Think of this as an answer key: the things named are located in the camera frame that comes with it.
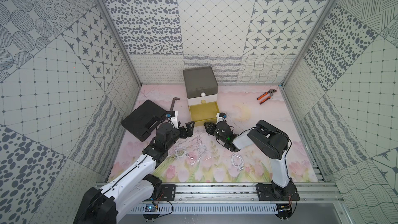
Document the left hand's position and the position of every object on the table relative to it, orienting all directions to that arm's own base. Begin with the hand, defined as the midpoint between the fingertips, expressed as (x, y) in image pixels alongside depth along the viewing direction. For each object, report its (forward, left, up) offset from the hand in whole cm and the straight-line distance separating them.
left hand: (186, 119), depth 80 cm
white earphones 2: (-9, -8, -18) cm, 22 cm away
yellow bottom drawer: (+16, -10, -16) cm, 25 cm away
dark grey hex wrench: (+27, +14, -17) cm, 35 cm away
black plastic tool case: (+7, +30, -14) cm, 34 cm away
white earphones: (-10, +4, -19) cm, 22 cm away
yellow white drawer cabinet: (+20, -7, +2) cm, 21 cm away
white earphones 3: (-15, -28, -18) cm, 37 cm away
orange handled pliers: (+37, -59, -17) cm, 72 cm away
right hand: (+6, -10, -17) cm, 20 cm away
